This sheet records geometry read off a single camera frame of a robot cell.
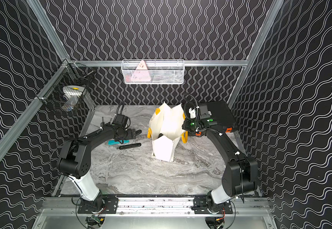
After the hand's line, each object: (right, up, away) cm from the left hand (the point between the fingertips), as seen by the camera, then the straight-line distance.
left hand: (128, 133), depth 96 cm
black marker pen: (-4, -9, +2) cm, 10 cm away
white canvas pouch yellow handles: (+25, +2, +7) cm, 26 cm away
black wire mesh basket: (-31, +26, -16) cm, 44 cm away
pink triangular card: (+10, +39, -6) cm, 40 cm away
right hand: (+35, +6, -11) cm, 37 cm away
